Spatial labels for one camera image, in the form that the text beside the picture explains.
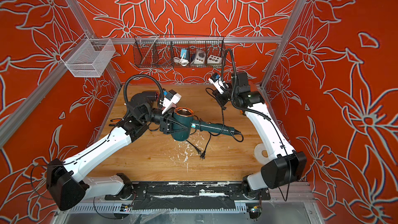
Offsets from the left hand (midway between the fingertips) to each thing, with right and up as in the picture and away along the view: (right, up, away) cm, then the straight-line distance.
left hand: (188, 126), depth 55 cm
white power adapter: (+5, +35, +35) cm, 50 cm away
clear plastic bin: (-60, +34, +35) cm, 77 cm away
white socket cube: (+14, +34, +39) cm, 54 cm away
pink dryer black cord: (+6, -22, +28) cm, 36 cm away
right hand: (+11, +14, +20) cm, 27 cm away
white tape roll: (+38, -19, +31) cm, 53 cm away
